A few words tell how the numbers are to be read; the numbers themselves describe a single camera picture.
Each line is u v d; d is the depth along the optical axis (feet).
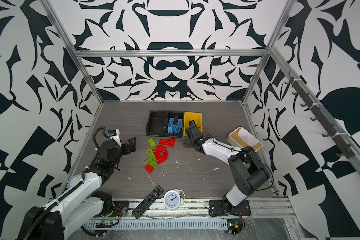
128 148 2.47
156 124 3.55
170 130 3.16
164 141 3.16
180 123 3.46
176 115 3.62
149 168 2.91
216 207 2.44
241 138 3.08
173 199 2.44
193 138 2.31
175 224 2.34
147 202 2.46
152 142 3.19
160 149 3.01
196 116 3.36
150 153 3.00
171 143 3.16
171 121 3.52
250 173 1.48
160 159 2.97
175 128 3.25
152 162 2.93
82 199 1.68
